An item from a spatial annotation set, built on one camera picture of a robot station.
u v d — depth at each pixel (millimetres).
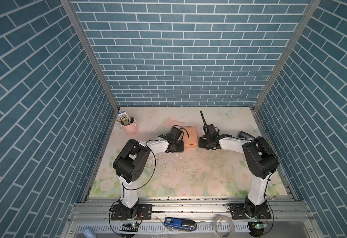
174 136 772
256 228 715
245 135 1019
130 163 502
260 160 513
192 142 945
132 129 1012
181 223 667
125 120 912
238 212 736
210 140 776
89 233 658
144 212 732
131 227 722
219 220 719
